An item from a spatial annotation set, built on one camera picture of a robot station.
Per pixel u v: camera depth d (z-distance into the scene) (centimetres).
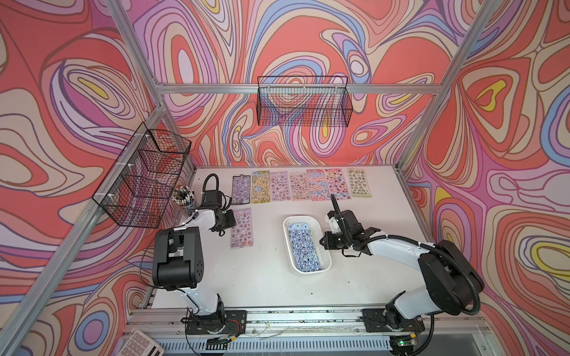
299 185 112
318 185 112
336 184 112
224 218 86
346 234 69
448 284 44
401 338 72
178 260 47
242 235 94
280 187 111
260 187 111
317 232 91
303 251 86
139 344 69
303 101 96
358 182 113
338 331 72
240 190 111
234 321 73
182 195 88
